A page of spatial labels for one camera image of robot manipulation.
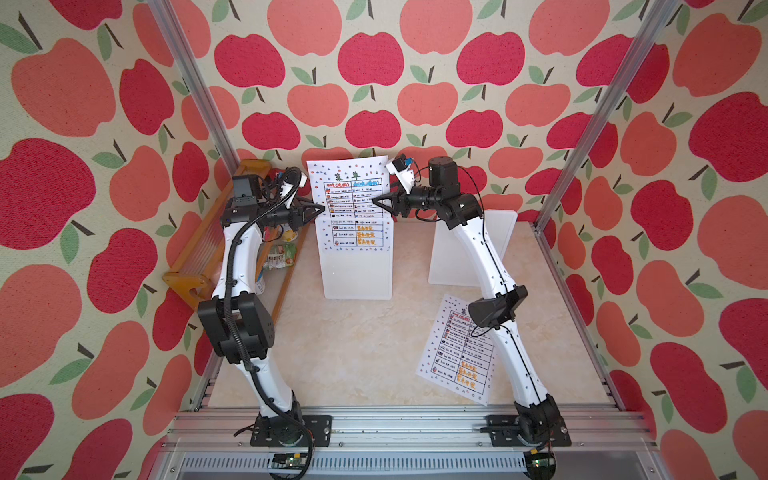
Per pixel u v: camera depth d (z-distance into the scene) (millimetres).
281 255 1075
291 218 733
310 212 777
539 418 642
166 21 703
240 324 494
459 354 881
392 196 731
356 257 910
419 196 722
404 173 704
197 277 724
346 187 749
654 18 704
